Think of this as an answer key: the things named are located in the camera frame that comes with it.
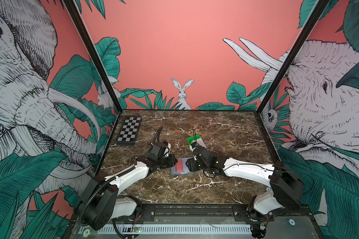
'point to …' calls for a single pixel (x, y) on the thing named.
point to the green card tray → (190, 139)
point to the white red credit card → (179, 167)
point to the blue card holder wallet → (186, 170)
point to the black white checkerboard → (129, 132)
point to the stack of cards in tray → (201, 143)
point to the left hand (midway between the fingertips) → (180, 159)
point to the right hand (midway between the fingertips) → (187, 161)
